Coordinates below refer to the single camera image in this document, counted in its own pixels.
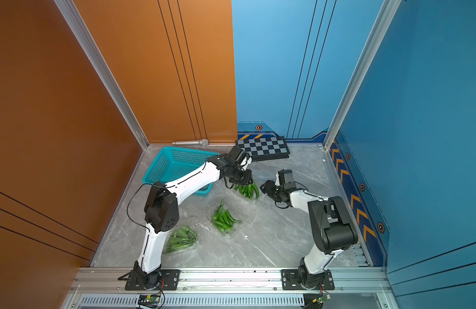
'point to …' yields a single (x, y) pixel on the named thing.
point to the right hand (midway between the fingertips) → (264, 188)
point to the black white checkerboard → (265, 149)
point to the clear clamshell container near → (186, 250)
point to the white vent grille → (199, 301)
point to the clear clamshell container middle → (209, 219)
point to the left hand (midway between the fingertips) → (253, 178)
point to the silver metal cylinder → (204, 142)
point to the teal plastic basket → (173, 161)
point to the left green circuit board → (150, 301)
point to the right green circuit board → (320, 299)
